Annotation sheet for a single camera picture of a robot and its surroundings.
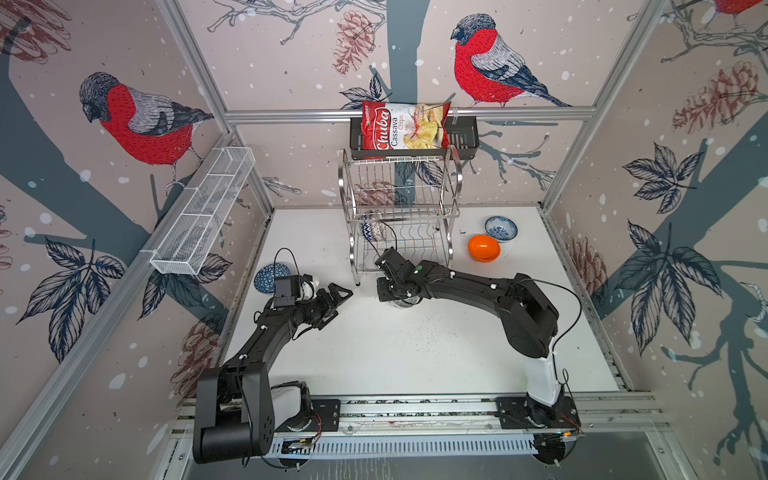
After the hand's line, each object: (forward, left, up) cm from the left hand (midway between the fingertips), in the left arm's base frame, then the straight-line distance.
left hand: (343, 301), depth 84 cm
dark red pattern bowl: (+24, -10, +3) cm, 26 cm away
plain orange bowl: (+23, -47, -5) cm, 53 cm away
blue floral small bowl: (+33, -56, -6) cm, 66 cm away
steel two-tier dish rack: (+51, -19, -10) cm, 55 cm away
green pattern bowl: (-3, -18, +5) cm, 19 cm away
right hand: (+3, -9, -4) cm, 11 cm away
